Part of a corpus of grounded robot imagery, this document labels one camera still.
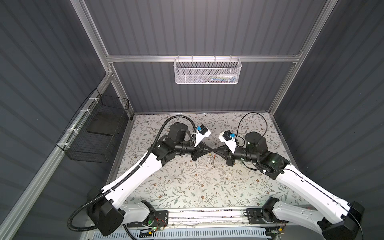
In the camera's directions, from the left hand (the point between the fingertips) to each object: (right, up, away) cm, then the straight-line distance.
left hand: (212, 149), depth 67 cm
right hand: (+2, -1, 0) cm, 2 cm away
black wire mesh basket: (-58, +5, +4) cm, 59 cm away
